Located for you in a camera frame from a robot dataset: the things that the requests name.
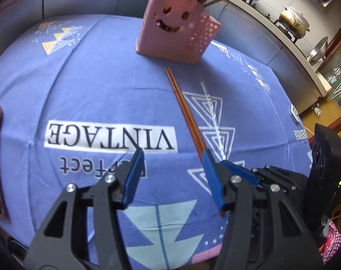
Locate kitchen countertop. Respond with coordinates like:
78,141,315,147
170,0,333,97

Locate white cable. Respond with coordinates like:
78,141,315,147
298,120,315,136

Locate blue printed tablecloth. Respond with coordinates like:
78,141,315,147
0,14,314,270

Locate pink plastic utensil holder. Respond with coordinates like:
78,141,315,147
135,0,222,64

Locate person's right forearm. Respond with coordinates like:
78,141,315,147
321,219,341,264

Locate white clay pot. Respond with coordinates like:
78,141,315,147
278,6,311,39

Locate reddish wooden chopstick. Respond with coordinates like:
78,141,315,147
165,67,224,216
168,67,226,216

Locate gas stove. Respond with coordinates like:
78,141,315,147
226,0,300,45

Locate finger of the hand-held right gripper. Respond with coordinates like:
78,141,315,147
222,160,309,201

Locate steel wok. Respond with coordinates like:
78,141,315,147
308,36,329,63

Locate small white electronic device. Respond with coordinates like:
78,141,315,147
289,104,301,123

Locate glass cabinet door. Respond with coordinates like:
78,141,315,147
319,30,341,111

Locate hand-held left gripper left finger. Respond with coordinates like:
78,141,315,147
23,149,145,270

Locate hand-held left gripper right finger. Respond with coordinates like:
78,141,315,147
203,150,324,270

